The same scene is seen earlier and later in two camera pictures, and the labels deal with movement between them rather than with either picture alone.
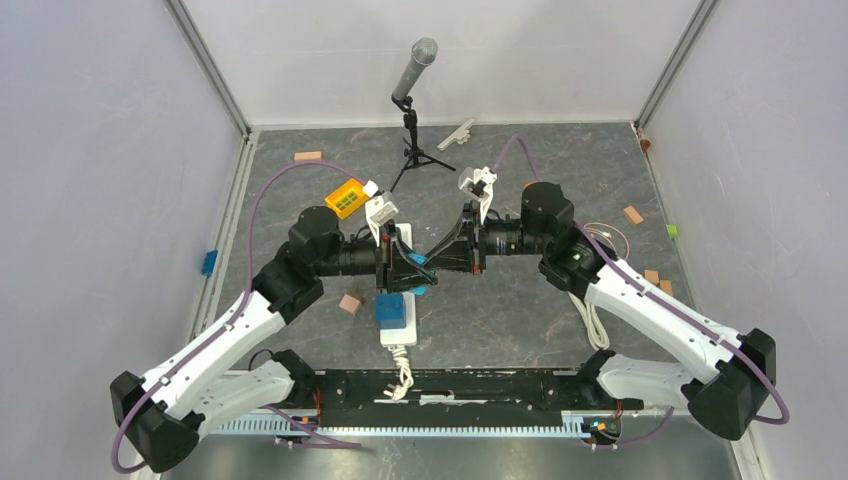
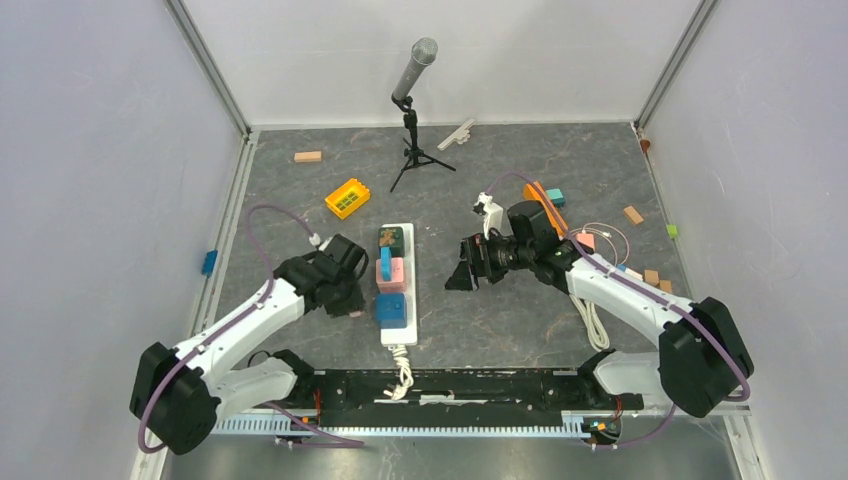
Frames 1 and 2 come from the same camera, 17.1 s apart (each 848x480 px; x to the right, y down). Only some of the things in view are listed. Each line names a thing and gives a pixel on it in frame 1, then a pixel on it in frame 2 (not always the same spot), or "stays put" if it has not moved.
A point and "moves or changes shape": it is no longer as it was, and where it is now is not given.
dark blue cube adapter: x=390 y=311 stays put
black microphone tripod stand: x=414 y=153 stays put
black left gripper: x=395 y=270 to x=356 y=301
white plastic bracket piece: x=461 y=135 stays put
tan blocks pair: x=664 y=284 stays put
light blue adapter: x=420 y=258 moves or changes shape
